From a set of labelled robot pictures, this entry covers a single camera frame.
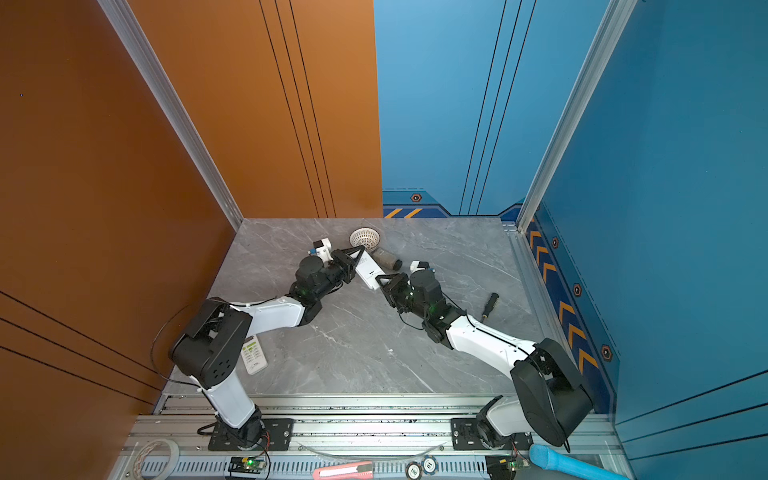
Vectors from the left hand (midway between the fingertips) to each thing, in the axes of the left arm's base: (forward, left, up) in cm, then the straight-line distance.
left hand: (367, 245), depth 85 cm
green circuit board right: (-49, -34, -22) cm, 64 cm away
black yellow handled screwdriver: (-7, -39, -20) cm, 44 cm away
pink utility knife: (-50, 0, -22) cm, 55 cm away
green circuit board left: (-50, +26, -24) cm, 61 cm away
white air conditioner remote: (-7, -1, -3) cm, 7 cm away
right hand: (-11, -2, -3) cm, 11 cm away
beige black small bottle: (+10, -5, -19) cm, 22 cm away
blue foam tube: (-48, -43, -18) cm, 67 cm away
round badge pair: (-49, -17, -22) cm, 57 cm away
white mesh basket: (+21, +4, -19) cm, 28 cm away
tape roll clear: (-51, +51, -22) cm, 76 cm away
